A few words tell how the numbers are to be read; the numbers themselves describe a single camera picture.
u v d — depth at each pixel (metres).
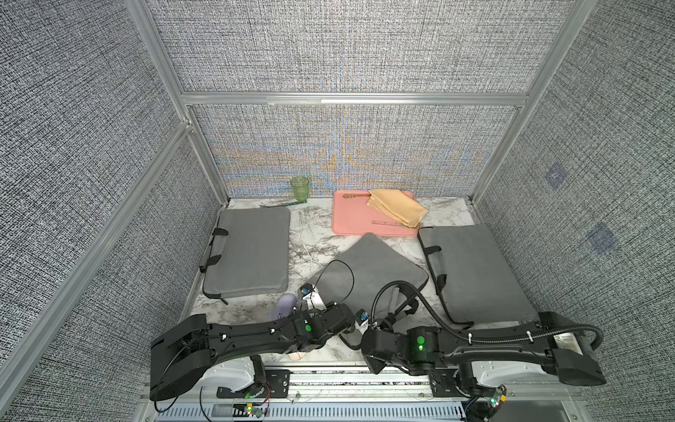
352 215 1.13
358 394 0.73
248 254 0.99
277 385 0.74
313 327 0.60
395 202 1.17
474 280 0.93
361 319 0.67
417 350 0.53
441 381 0.73
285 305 0.86
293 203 1.18
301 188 1.17
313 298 0.73
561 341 0.46
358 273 0.93
